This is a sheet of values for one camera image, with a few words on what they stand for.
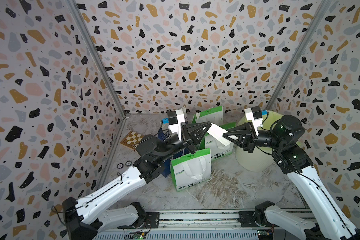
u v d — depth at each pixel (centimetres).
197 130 46
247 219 74
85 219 38
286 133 43
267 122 48
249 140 48
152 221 73
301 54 87
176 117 41
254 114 45
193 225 73
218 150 86
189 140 43
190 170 70
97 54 86
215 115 92
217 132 50
